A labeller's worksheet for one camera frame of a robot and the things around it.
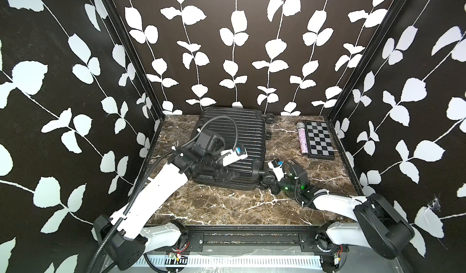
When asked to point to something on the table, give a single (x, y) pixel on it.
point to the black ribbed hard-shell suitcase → (239, 128)
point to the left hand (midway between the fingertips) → (234, 158)
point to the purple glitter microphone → (301, 127)
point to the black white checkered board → (319, 142)
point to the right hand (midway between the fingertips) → (261, 177)
